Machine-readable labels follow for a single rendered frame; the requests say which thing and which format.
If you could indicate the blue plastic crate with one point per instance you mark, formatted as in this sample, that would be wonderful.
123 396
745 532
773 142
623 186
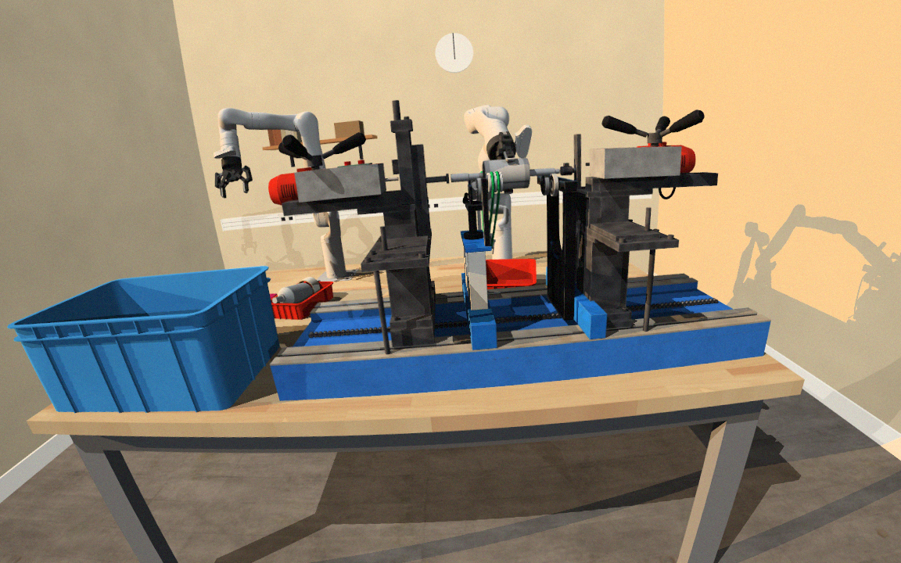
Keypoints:
206 368

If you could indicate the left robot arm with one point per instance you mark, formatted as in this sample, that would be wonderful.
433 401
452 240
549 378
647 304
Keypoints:
488 127

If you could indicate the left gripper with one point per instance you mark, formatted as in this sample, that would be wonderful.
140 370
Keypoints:
502 151

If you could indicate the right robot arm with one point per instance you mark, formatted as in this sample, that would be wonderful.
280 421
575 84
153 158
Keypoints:
307 124

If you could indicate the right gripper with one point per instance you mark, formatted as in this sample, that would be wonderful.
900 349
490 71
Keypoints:
232 171

